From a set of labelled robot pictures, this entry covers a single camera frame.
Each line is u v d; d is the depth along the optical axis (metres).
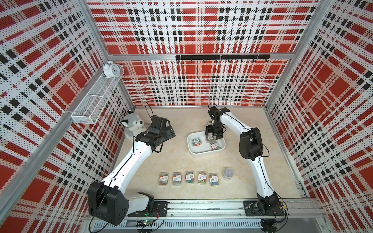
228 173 0.83
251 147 0.62
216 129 0.88
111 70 0.80
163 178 0.82
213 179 0.82
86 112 0.69
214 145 0.96
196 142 0.96
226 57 0.89
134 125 0.88
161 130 0.62
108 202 0.38
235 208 0.75
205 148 0.96
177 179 0.82
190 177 0.82
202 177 0.82
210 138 0.99
